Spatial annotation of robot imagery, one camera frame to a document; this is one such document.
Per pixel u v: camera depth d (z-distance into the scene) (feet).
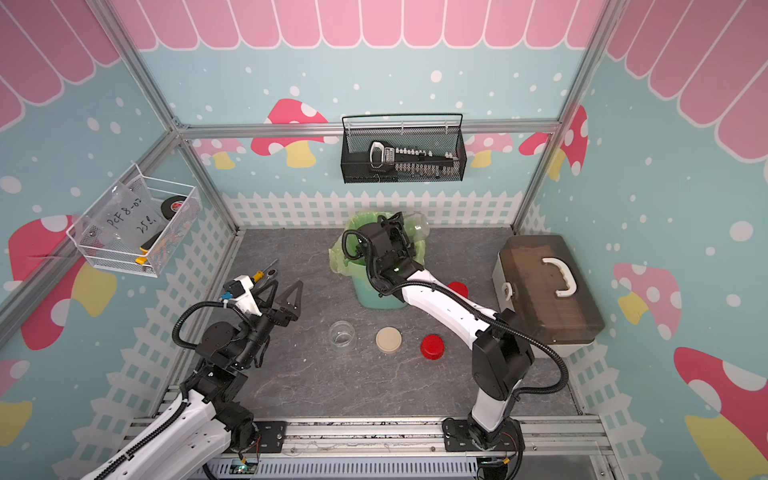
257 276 3.46
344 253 2.30
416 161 2.92
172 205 2.62
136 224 2.29
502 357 1.47
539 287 2.90
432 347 2.91
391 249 2.01
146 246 2.09
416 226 2.39
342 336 3.01
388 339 2.96
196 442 1.93
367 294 3.03
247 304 2.05
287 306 2.11
